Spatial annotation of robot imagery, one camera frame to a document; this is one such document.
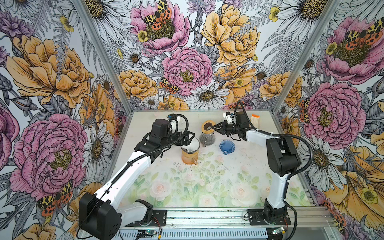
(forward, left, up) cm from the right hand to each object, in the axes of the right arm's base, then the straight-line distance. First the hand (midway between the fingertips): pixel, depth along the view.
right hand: (213, 130), depth 93 cm
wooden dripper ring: (0, +3, -1) cm, 3 cm away
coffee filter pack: (+10, -30, -3) cm, 31 cm away
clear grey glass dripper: (-15, +16, +3) cm, 22 cm away
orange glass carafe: (-14, +14, -8) cm, 22 cm away
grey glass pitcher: (-2, +3, -7) cm, 8 cm away
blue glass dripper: (-7, -9, -7) cm, 13 cm away
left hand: (-13, +15, +10) cm, 22 cm away
